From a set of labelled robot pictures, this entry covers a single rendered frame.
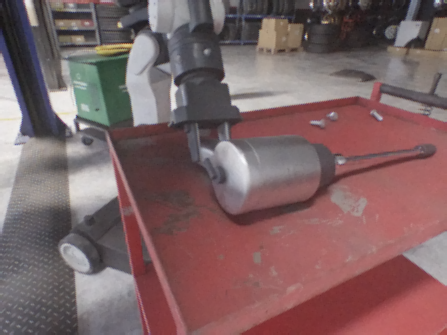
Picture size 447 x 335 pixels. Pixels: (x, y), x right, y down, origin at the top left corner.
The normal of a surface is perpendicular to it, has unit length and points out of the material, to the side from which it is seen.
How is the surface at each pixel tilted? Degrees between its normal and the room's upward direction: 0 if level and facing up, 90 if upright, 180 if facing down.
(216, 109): 54
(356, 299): 0
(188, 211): 0
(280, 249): 0
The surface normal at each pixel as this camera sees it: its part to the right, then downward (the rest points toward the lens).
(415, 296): 0.03, -0.88
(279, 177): 0.46, 0.04
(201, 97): 0.44, -0.18
